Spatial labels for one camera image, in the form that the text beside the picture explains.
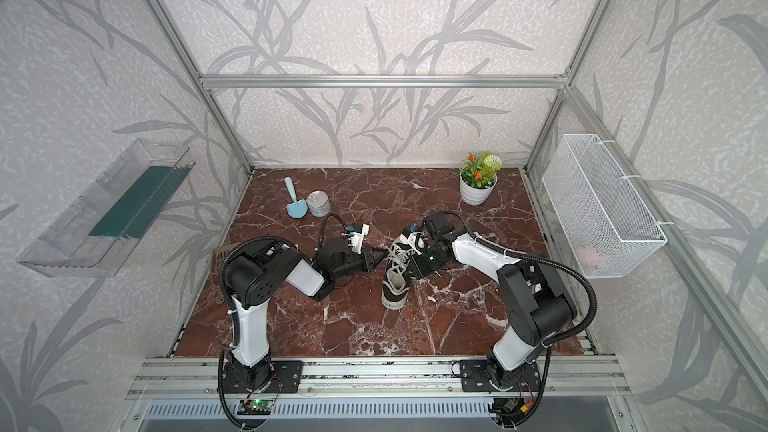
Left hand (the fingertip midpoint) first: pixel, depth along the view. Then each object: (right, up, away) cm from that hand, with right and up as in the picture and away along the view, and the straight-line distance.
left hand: (392, 246), depth 91 cm
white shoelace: (+2, -3, -1) cm, 4 cm away
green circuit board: (-33, -35, -20) cm, 52 cm away
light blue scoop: (-35, +11, +17) cm, 41 cm away
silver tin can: (-27, +13, +13) cm, 32 cm away
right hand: (+5, -4, -3) cm, 7 cm away
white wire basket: (+46, +10, -30) cm, 56 cm away
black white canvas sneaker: (+2, -9, -8) cm, 12 cm away
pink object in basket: (+49, +1, -19) cm, 53 cm away
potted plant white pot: (+29, +22, +7) cm, 37 cm away
